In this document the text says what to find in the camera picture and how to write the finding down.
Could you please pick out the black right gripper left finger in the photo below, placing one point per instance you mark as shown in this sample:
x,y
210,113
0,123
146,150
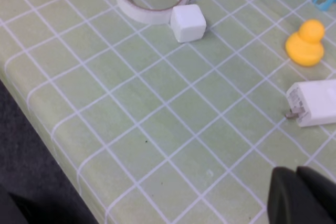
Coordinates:
x,y
291,201

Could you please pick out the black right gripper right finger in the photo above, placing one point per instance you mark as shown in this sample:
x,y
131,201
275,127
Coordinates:
x,y
321,187

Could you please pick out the green checkered cloth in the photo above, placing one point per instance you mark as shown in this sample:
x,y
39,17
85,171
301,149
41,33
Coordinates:
x,y
149,130

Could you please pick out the white power adapter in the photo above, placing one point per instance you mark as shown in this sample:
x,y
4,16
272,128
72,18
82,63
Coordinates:
x,y
312,103

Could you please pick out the yellow rubber duck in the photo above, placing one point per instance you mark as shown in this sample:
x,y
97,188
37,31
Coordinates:
x,y
305,47

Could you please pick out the white cube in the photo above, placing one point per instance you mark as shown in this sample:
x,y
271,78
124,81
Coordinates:
x,y
188,23

